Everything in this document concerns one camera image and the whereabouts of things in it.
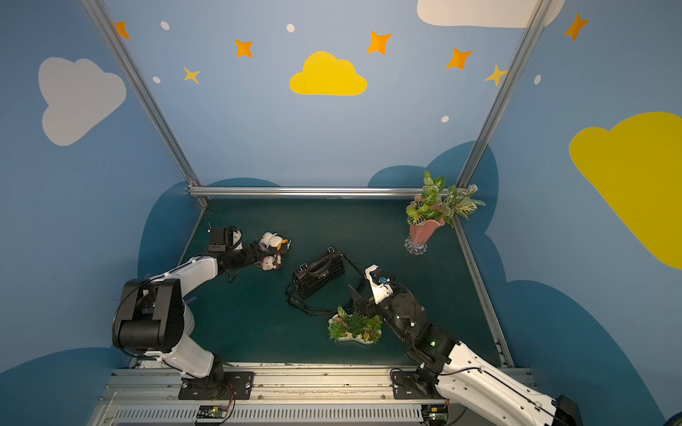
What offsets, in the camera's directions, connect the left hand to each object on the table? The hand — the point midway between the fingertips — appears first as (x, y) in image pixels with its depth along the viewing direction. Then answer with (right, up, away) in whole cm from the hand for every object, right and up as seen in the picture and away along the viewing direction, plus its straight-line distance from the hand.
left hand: (254, 251), depth 96 cm
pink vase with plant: (+65, +16, -8) cm, 67 cm away
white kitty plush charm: (+5, -5, +2) cm, 7 cm away
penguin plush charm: (+7, +3, +5) cm, 9 cm away
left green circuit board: (-3, -42, -25) cm, 49 cm away
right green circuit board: (+59, -43, -25) cm, 77 cm away
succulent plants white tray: (+38, -22, -16) cm, 47 cm away
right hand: (+40, -5, -22) cm, 46 cm away
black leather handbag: (+22, -7, -12) cm, 26 cm away
